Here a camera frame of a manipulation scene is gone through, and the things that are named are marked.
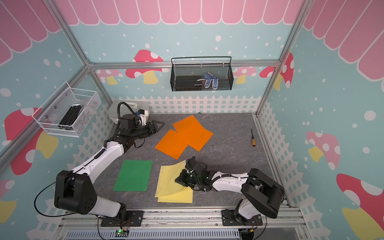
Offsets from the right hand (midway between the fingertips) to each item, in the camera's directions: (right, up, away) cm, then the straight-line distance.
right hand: (173, 181), depth 79 cm
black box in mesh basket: (+7, +57, +13) cm, 58 cm away
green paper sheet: (-25, 0, +9) cm, 27 cm away
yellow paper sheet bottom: (-5, +1, +10) cm, 11 cm away
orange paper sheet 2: (-4, +17, +25) cm, 31 cm away
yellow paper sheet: (+6, -8, 0) cm, 10 cm away
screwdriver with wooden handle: (+52, +20, +24) cm, 60 cm away
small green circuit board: (-24, -23, -7) cm, 34 cm away
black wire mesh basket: (+15, +63, +15) cm, 67 cm away
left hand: (-7, +29, +4) cm, 30 cm away
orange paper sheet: (+10, +25, +30) cm, 41 cm away
